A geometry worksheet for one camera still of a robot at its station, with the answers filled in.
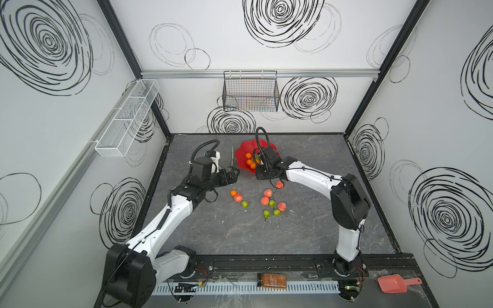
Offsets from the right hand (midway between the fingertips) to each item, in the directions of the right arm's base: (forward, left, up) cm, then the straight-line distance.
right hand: (256, 172), depth 91 cm
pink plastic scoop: (-42, -52, -10) cm, 67 cm away
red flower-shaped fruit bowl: (+23, +2, -7) cm, 24 cm away
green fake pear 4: (-16, -9, -8) cm, 21 cm away
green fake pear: (-13, +6, -8) cm, 16 cm away
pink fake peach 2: (-11, -4, -7) cm, 14 cm away
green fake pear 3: (-17, -5, -8) cm, 19 cm away
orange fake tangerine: (-3, 0, +13) cm, 14 cm away
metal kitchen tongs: (+16, +14, -8) cm, 22 cm away
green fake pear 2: (-12, -7, -8) cm, 16 cm away
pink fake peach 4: (-14, -12, -7) cm, 20 cm away
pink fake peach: (-7, -5, -6) cm, 11 cm away
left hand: (-6, +10, +10) cm, 15 cm away
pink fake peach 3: (-10, +9, -8) cm, 15 cm away
